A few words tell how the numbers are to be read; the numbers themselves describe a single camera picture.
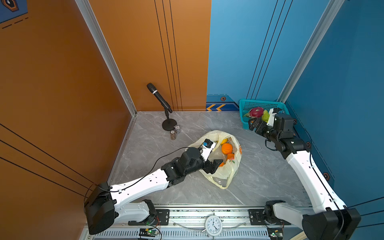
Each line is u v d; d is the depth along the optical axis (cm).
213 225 68
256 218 72
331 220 36
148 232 70
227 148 95
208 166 63
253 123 68
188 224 72
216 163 63
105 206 40
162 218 74
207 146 61
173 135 100
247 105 116
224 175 76
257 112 112
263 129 67
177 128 105
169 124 109
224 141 97
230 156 89
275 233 71
